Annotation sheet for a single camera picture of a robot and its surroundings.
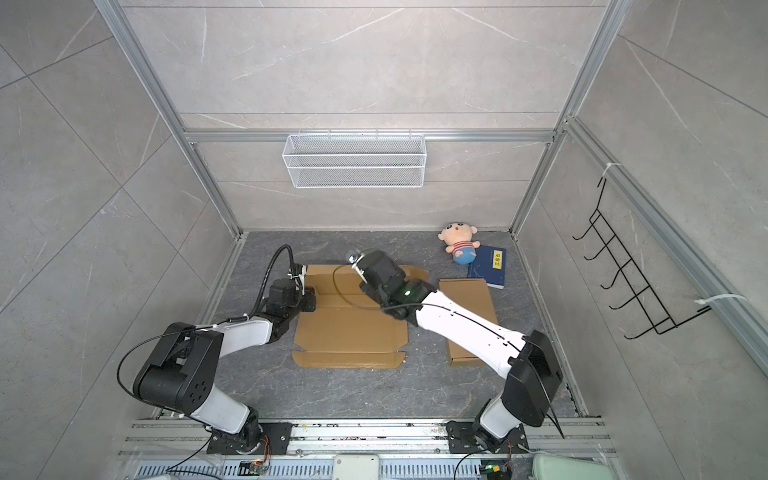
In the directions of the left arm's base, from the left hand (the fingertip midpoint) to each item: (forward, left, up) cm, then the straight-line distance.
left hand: (311, 282), depth 95 cm
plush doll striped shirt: (+19, -52, -1) cm, 55 cm away
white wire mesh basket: (+35, -15, +22) cm, 44 cm away
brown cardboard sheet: (-13, -12, -7) cm, 19 cm away
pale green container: (-51, -64, -6) cm, 82 cm away
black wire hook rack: (-30, -78, +27) cm, 88 cm away
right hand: (-6, -23, +16) cm, 28 cm away
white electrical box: (-49, -16, -6) cm, 52 cm away
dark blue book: (+10, -63, -6) cm, 64 cm away
